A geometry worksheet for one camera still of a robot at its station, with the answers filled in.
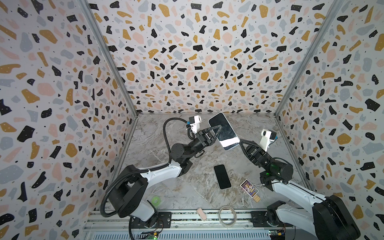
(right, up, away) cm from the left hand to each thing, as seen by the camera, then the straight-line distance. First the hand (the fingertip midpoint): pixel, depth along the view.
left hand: (223, 130), depth 57 cm
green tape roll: (-33, -38, +23) cm, 55 cm away
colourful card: (+19, -33, +26) cm, 46 cm away
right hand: (+7, -7, 0) cm, 10 cm away
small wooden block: (+21, -37, +23) cm, 48 cm away
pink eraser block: (-8, -42, +17) cm, 46 cm away
